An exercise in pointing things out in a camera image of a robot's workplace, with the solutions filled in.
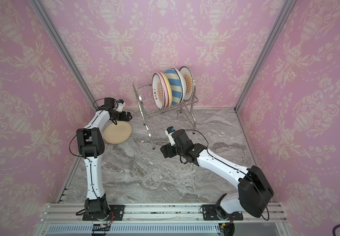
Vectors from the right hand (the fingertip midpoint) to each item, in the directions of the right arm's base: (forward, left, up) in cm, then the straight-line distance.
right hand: (167, 146), depth 82 cm
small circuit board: (-34, +35, -18) cm, 52 cm away
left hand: (+32, +31, -8) cm, 45 cm away
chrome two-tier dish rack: (+31, +9, -14) cm, 35 cm away
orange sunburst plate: (+26, +4, +18) cm, 32 cm away
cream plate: (+15, +33, -7) cm, 37 cm away
